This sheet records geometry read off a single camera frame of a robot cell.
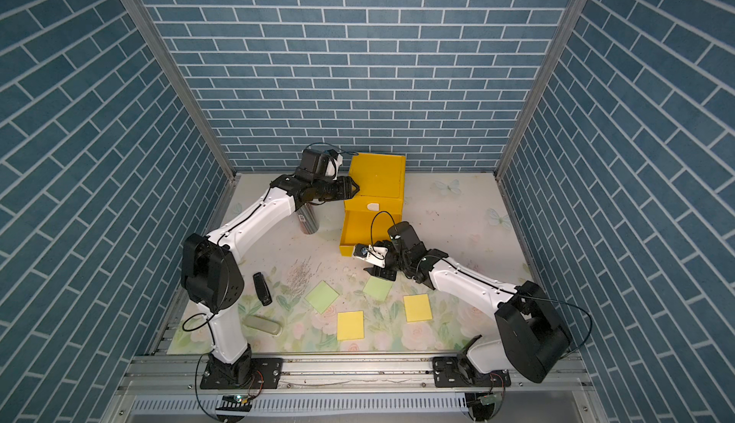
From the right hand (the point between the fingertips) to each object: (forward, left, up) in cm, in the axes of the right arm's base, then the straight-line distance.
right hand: (372, 257), depth 84 cm
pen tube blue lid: (+14, +23, -1) cm, 27 cm away
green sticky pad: (-9, +15, -11) cm, 21 cm away
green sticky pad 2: (-5, -2, -11) cm, 12 cm away
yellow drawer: (+10, +3, 0) cm, 11 cm away
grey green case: (-19, +29, -8) cm, 35 cm away
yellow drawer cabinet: (+13, -1, +10) cm, 17 cm away
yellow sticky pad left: (-16, +5, -12) cm, 21 cm away
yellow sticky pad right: (-10, -15, -11) cm, 21 cm away
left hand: (+17, +5, +11) cm, 21 cm away
